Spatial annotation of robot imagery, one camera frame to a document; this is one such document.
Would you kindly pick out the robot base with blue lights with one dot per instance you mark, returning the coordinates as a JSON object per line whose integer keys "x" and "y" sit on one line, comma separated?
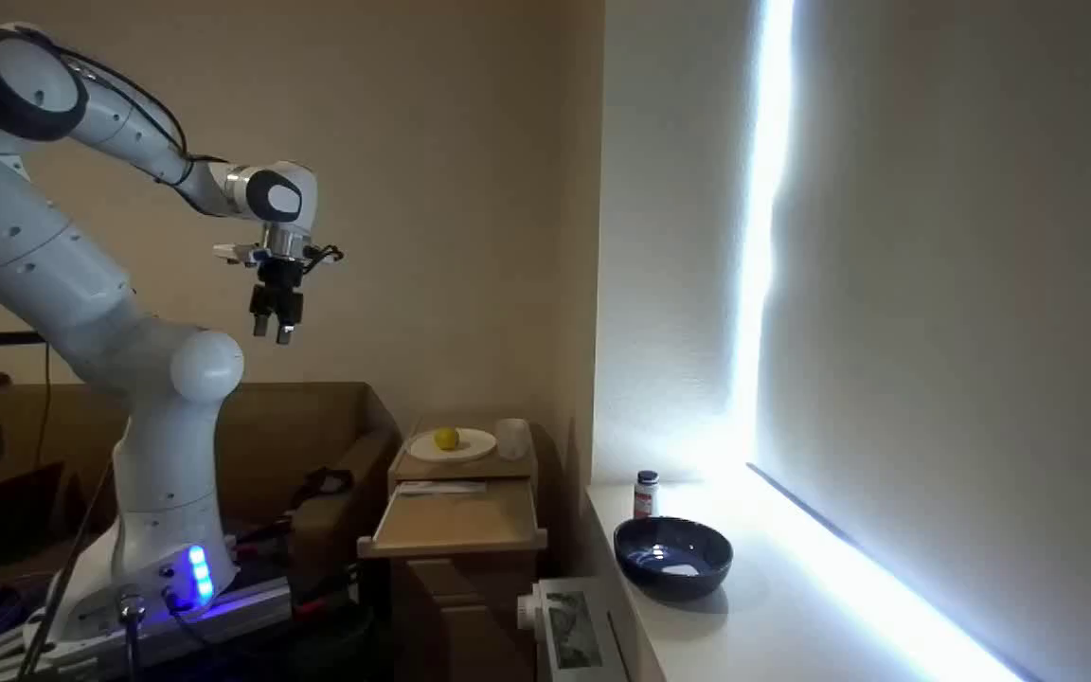
{"x": 163, "y": 610}

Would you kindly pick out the white plate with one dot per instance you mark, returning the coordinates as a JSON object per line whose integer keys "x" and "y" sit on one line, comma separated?
{"x": 475, "y": 445}

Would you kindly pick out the dark blue bowl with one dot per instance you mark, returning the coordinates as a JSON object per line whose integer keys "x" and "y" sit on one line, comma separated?
{"x": 671, "y": 557}

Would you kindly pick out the wooden sliding tray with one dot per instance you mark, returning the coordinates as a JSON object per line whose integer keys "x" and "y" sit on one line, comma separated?
{"x": 459, "y": 517}

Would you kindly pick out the white window blind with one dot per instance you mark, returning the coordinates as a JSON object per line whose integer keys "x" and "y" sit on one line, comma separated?
{"x": 927, "y": 367}

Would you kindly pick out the open cardboard box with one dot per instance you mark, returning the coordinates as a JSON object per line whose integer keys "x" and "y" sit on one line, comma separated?
{"x": 300, "y": 455}

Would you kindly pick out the translucent white mug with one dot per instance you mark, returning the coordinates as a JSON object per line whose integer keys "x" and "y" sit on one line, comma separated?
{"x": 512, "y": 439}

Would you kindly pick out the yellow lemon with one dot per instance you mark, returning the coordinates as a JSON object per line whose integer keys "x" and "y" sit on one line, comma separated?
{"x": 444, "y": 439}

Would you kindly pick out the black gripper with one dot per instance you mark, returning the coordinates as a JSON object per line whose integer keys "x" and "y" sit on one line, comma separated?
{"x": 279, "y": 292}

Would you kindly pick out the small spice jar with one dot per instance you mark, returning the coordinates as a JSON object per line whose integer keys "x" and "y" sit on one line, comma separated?
{"x": 644, "y": 495}

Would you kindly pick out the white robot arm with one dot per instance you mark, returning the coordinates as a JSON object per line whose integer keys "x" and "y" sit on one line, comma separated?
{"x": 81, "y": 300}

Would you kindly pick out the wooden cabinet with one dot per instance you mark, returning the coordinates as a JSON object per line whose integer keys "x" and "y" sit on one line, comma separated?
{"x": 456, "y": 614}

